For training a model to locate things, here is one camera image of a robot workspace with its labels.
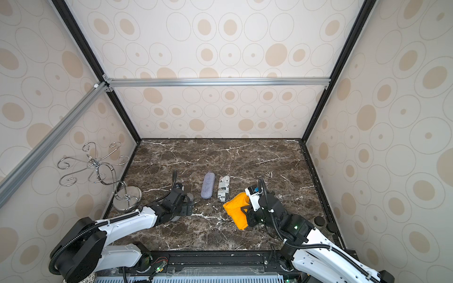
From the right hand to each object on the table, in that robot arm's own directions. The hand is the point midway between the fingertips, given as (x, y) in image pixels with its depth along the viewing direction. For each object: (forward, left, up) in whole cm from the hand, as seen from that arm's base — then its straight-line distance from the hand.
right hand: (248, 207), depth 74 cm
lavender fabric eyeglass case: (+16, +21, -12) cm, 29 cm away
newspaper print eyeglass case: (+15, +12, -11) cm, 22 cm away
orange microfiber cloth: (-1, +6, +1) cm, 6 cm away
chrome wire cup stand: (+7, +62, -11) cm, 63 cm away
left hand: (+6, +29, -12) cm, 32 cm away
